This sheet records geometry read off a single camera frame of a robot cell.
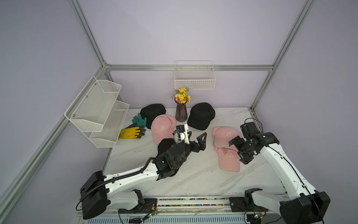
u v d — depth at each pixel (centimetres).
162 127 99
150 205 73
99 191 40
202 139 61
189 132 72
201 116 112
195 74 96
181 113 105
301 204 37
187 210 73
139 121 110
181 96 93
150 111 111
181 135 58
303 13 70
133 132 102
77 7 68
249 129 60
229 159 86
